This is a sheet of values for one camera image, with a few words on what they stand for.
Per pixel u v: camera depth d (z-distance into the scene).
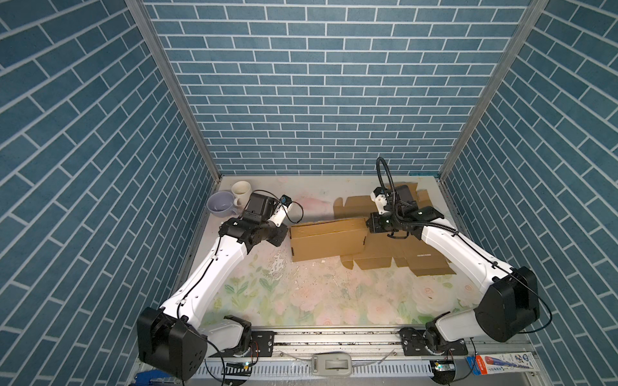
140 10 0.69
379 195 0.76
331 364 0.68
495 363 0.70
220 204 1.06
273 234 0.69
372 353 0.73
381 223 0.74
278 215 0.69
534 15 0.72
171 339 0.37
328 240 0.84
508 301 0.42
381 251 0.96
